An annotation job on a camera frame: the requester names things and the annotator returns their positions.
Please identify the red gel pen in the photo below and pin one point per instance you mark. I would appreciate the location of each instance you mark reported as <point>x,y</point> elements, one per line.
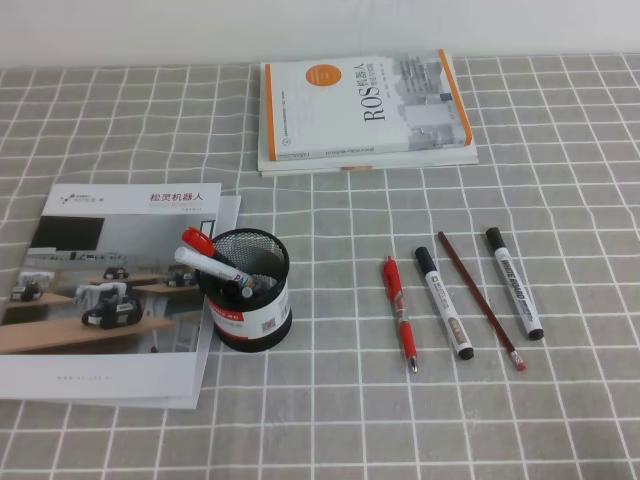
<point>396,296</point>

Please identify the AgileX robot brochure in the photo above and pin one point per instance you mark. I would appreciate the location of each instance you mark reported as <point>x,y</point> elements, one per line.
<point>100,311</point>

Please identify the white marker black cap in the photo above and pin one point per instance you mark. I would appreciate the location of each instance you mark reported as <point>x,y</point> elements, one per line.
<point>457,335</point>

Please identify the red cap marker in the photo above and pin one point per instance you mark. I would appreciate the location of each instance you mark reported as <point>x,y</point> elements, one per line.
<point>204,245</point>

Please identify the white book under ROS book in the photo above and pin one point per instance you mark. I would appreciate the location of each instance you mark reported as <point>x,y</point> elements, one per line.
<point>350,165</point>

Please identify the white orange ROS book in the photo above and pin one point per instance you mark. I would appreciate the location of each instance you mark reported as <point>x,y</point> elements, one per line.
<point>350,110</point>

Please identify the white paint marker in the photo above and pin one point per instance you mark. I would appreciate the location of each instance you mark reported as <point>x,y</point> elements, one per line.
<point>212,267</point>

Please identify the grey checkered tablecloth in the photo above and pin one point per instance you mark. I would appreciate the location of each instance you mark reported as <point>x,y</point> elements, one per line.
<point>558,174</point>

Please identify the dark red pencil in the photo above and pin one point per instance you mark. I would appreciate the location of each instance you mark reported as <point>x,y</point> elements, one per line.
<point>503,338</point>

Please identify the black mesh pen holder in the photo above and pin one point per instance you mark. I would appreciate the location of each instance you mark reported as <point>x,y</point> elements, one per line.
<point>263,320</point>

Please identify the whiteboard marker black cap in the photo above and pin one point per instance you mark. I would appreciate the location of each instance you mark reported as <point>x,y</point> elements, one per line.
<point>518,291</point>

